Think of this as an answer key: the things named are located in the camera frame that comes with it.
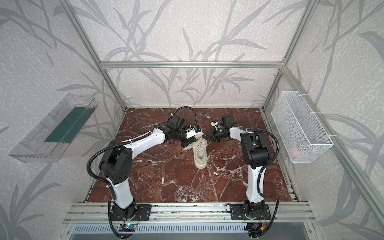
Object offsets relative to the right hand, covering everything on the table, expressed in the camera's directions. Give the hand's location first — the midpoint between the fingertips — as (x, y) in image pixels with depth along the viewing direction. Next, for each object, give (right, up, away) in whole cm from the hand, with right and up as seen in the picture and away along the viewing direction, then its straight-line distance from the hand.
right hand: (204, 132), depth 96 cm
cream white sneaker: (-2, -13, -6) cm, 14 cm away
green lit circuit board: (-38, -44, -25) cm, 63 cm away
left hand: (-5, -1, -7) cm, 9 cm away
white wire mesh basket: (+40, +1, -35) cm, 54 cm away
